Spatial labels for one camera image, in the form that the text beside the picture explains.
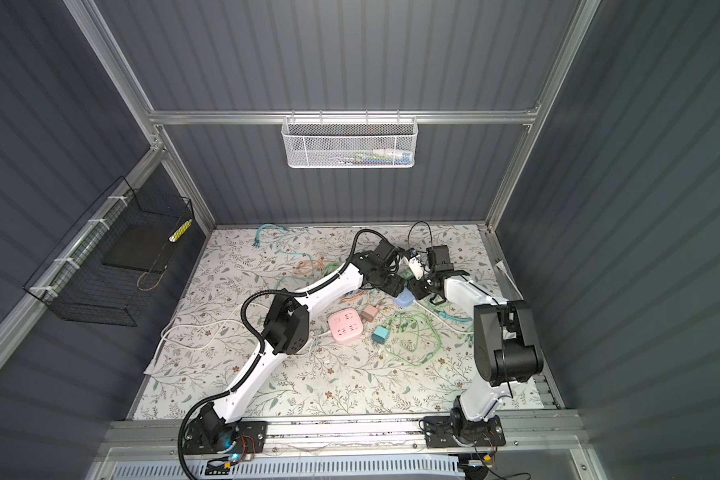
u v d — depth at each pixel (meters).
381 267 0.80
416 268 0.87
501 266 1.08
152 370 0.85
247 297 0.79
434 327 0.93
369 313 0.94
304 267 1.08
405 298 0.96
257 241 1.16
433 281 0.71
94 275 0.70
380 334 0.89
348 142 1.24
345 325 0.90
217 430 0.64
